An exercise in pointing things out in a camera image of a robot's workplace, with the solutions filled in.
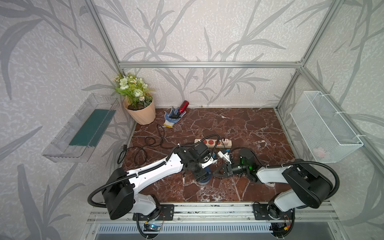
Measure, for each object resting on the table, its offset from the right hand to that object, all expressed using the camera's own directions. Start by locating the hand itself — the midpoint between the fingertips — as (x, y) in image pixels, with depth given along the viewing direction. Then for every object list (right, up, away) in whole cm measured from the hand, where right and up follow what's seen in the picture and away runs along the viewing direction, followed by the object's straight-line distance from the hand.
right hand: (214, 175), depth 76 cm
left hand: (-6, +1, +2) cm, 6 cm away
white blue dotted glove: (-28, +32, +39) cm, 58 cm away
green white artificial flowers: (-48, +47, +15) cm, 69 cm away
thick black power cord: (-45, +6, +18) cm, 49 cm away
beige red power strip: (-1, +17, -5) cm, 18 cm away
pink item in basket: (+51, +13, -3) cm, 53 cm away
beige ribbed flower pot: (-47, +31, +26) cm, 62 cm away
